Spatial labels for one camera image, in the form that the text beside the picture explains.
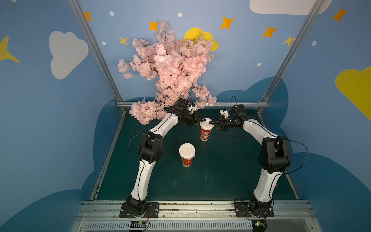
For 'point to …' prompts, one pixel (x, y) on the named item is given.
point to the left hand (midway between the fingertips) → (204, 120)
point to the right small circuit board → (259, 225)
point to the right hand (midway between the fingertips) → (213, 123)
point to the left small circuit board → (138, 224)
